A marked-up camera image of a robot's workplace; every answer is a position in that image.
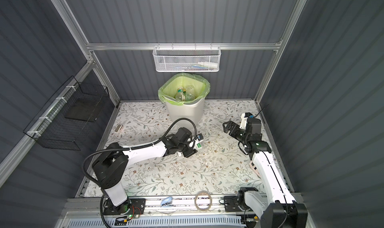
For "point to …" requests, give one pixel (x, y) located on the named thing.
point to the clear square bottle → (180, 96)
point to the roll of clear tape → (211, 203)
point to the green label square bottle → (197, 143)
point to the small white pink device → (119, 128)
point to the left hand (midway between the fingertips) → (194, 145)
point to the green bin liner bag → (167, 89)
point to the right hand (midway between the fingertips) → (231, 127)
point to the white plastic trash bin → (194, 110)
